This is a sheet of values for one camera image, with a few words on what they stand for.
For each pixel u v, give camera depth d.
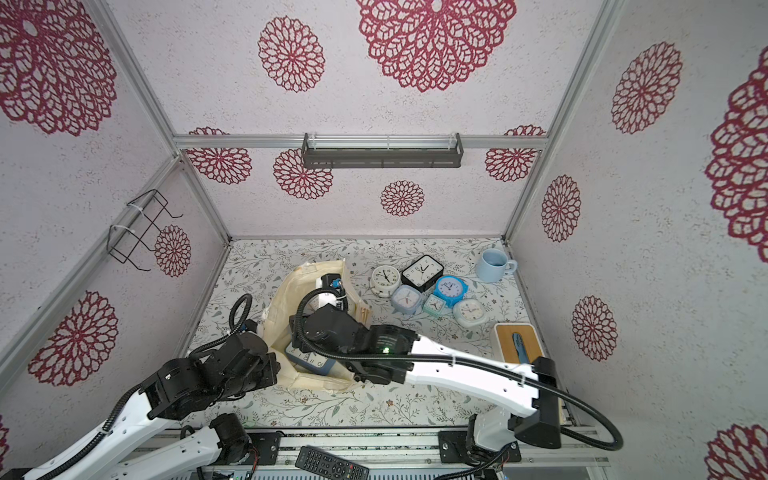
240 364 0.51
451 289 1.03
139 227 0.79
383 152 0.95
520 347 0.88
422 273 1.07
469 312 0.97
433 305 0.99
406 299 1.00
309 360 0.85
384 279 1.03
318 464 0.70
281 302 0.74
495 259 1.07
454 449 0.73
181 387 0.45
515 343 0.89
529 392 0.40
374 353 0.43
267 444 0.76
